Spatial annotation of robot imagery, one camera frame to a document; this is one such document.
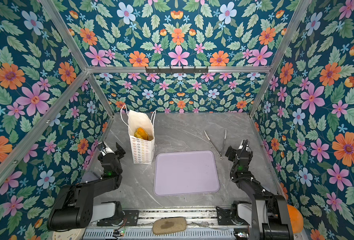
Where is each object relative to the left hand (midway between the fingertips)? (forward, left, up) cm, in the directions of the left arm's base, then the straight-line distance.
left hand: (111, 142), depth 84 cm
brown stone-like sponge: (-41, -33, -12) cm, 54 cm away
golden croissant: (+9, -15, -5) cm, 18 cm away
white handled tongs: (-5, -65, -16) cm, 68 cm away
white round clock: (-41, +10, -12) cm, 44 cm away
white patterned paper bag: (-7, -18, 0) cm, 20 cm away
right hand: (-5, -74, -6) cm, 75 cm away
